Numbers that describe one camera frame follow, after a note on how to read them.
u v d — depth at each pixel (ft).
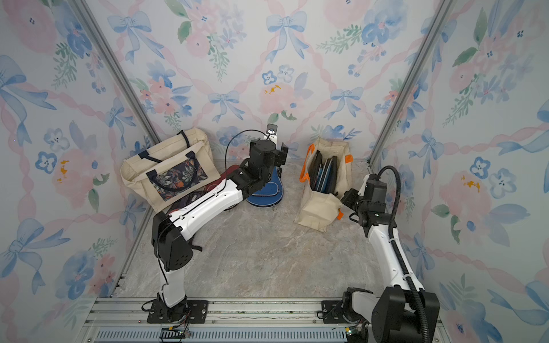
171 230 1.57
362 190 2.40
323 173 3.02
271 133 2.09
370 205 2.01
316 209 2.77
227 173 3.62
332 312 2.34
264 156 1.87
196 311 2.44
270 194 3.29
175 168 3.06
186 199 3.33
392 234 1.67
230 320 2.40
